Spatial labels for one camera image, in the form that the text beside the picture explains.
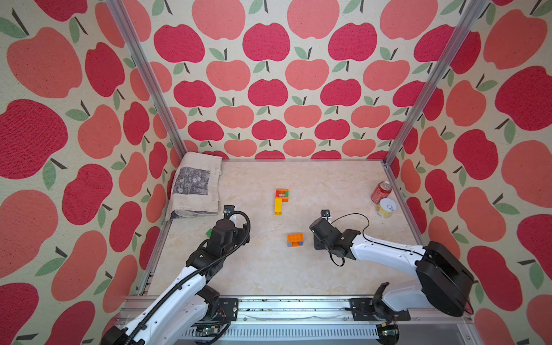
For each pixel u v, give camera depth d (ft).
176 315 1.56
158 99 3.07
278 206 3.32
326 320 2.41
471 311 2.26
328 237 2.19
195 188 3.33
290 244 2.88
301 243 2.90
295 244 2.90
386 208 3.14
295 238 2.84
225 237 1.96
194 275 1.73
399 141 3.68
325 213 2.58
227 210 2.30
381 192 3.17
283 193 3.43
